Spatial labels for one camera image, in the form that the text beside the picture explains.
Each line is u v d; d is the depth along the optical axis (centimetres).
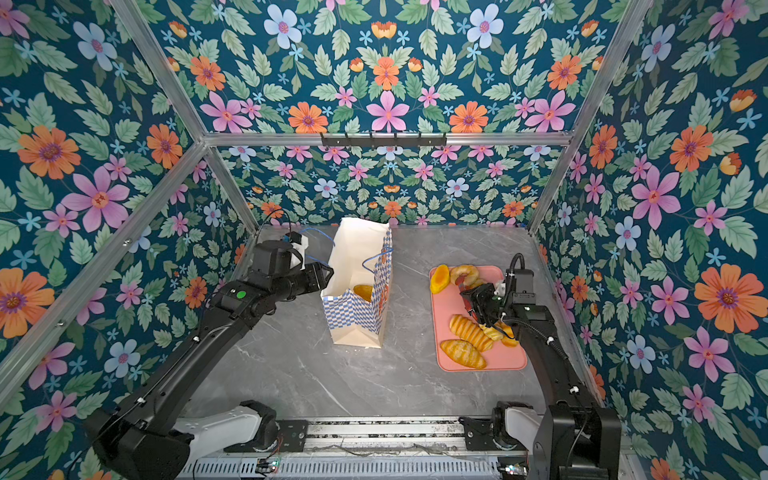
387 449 72
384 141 93
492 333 84
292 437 73
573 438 40
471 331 88
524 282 63
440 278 101
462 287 88
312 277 65
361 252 96
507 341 87
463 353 83
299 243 68
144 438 37
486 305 72
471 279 98
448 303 100
